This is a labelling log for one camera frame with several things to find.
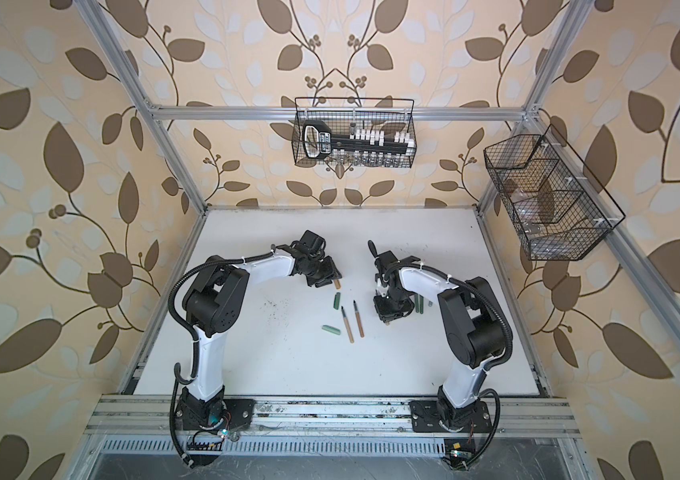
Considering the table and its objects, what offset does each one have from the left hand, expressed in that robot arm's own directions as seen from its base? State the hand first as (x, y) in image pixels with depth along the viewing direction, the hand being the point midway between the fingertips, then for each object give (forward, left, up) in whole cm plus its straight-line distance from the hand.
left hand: (343, 274), depth 97 cm
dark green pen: (-8, -25, -3) cm, 27 cm away
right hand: (-15, -14, -3) cm, 20 cm away
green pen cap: (-8, +2, -4) cm, 9 cm away
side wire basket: (+1, -54, +31) cm, 62 cm away
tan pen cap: (-1, +2, -3) cm, 4 cm away
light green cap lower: (-17, +3, -4) cm, 18 cm away
